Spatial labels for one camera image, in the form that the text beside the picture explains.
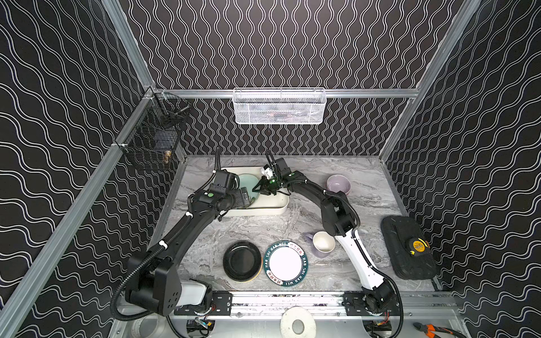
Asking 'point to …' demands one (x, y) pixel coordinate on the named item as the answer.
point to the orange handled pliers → (430, 330)
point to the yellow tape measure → (419, 246)
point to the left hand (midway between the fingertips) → (236, 196)
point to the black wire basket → (151, 141)
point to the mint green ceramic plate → (249, 180)
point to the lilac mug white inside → (322, 243)
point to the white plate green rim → (286, 263)
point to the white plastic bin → (266, 205)
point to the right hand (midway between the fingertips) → (254, 191)
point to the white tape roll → (295, 313)
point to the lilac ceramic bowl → (337, 183)
